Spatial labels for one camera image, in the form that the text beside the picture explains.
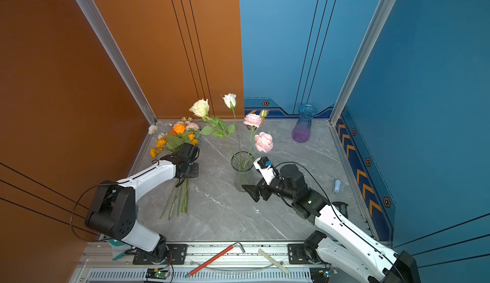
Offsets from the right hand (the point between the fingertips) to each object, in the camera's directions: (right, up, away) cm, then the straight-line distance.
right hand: (252, 177), depth 72 cm
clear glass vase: (-4, +4, +9) cm, 11 cm away
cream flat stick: (+8, -32, +1) cm, 33 cm away
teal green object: (-53, -29, +3) cm, 61 cm away
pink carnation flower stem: (+4, +14, -2) cm, 14 cm away
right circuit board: (+26, -36, -2) cm, 44 cm away
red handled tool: (-14, -32, +1) cm, 35 cm away
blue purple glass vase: (+27, +21, +28) cm, 44 cm away
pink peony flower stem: (-34, +22, +34) cm, 53 cm away
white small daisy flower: (-57, +20, +36) cm, 70 cm away
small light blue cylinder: (+40, -8, +17) cm, 44 cm away
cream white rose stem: (-14, +20, +1) cm, 24 cm away
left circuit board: (-36, -36, -1) cm, 51 cm away
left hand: (-29, 0, +21) cm, 36 cm away
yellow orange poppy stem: (-53, +12, +36) cm, 65 cm away
